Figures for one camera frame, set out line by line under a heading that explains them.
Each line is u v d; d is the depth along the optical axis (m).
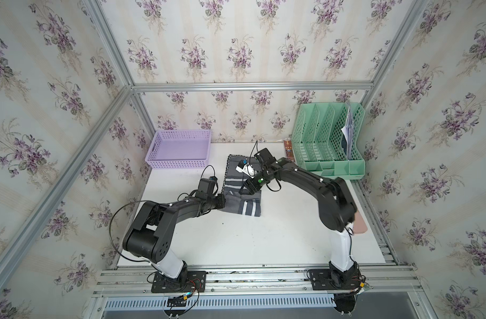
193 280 0.73
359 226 0.88
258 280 0.75
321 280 0.73
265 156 0.76
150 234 0.45
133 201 0.99
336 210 0.54
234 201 0.91
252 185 0.80
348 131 0.91
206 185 0.75
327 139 1.08
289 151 1.15
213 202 0.80
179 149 1.18
